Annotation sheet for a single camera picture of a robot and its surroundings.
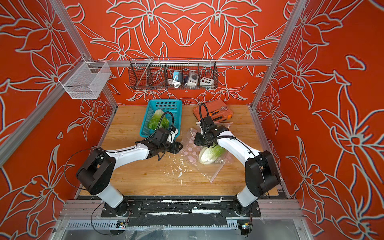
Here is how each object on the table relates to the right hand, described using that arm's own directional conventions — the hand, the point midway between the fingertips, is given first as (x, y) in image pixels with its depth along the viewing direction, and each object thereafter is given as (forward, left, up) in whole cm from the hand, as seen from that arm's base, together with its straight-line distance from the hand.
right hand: (193, 141), depth 85 cm
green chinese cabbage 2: (-6, -12, -5) cm, 14 cm away
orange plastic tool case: (+31, -18, -5) cm, 36 cm away
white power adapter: (+33, +1, +20) cm, 38 cm away
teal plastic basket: (+36, +15, -6) cm, 40 cm away
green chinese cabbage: (+17, +26, -2) cm, 32 cm away
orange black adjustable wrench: (+33, -21, -5) cm, 39 cm away
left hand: (+1, +8, -5) cm, 9 cm away
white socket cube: (+35, -7, +17) cm, 40 cm away
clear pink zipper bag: (0, +1, -12) cm, 12 cm away
